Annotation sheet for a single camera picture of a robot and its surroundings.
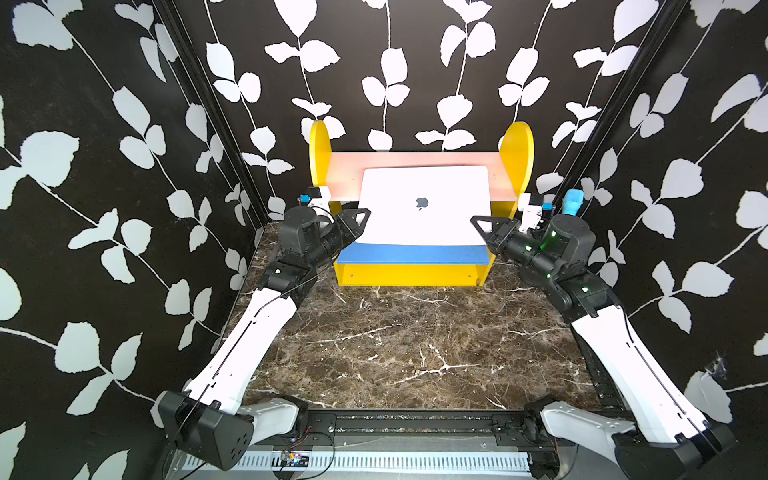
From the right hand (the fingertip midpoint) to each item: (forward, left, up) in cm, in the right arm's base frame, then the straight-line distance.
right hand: (464, 218), depth 63 cm
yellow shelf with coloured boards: (+19, +7, -42) cm, 46 cm away
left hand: (+3, +20, -1) cm, 20 cm away
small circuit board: (-39, +39, -43) cm, 70 cm away
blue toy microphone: (+16, -33, -8) cm, 37 cm away
